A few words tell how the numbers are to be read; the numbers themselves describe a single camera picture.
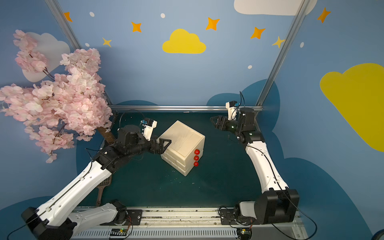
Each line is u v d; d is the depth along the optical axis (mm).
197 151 781
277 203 395
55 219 372
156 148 608
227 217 747
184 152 746
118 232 730
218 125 685
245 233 733
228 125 675
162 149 617
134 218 737
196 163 889
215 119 743
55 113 498
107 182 471
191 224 738
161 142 615
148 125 602
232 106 676
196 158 838
